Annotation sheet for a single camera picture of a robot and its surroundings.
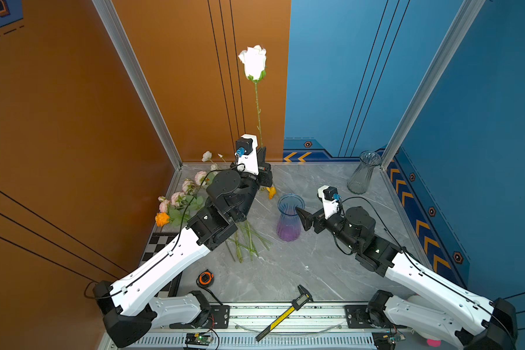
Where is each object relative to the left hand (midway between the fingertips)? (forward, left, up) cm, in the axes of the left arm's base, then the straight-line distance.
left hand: (264, 147), depth 57 cm
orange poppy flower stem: (+20, -3, -46) cm, 50 cm away
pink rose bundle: (-4, +9, -48) cm, 49 cm away
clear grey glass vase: (+27, -47, -45) cm, 70 cm away
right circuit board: (-38, -41, -49) cm, 74 cm away
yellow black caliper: (-28, -12, -47) cm, 56 cm away
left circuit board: (-38, +21, -49) cm, 66 cm away
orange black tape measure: (-21, +21, -46) cm, 55 cm away
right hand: (-4, -13, -20) cm, 24 cm away
